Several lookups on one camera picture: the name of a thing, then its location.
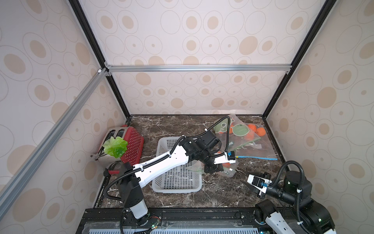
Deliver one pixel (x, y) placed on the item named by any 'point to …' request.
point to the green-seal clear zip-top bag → (233, 133)
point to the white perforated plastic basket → (187, 179)
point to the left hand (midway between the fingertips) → (226, 169)
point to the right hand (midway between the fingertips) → (249, 172)
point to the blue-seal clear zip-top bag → (262, 148)
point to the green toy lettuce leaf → (115, 147)
